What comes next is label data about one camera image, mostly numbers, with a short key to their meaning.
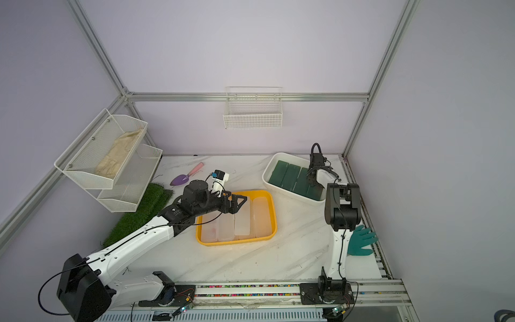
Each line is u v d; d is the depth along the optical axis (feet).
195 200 1.91
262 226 2.92
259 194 3.23
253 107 3.11
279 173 3.56
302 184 3.49
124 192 2.96
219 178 2.22
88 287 1.24
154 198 3.10
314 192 3.30
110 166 2.46
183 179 3.56
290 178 3.53
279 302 2.40
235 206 2.21
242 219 2.89
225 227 2.88
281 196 3.30
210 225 1.83
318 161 2.82
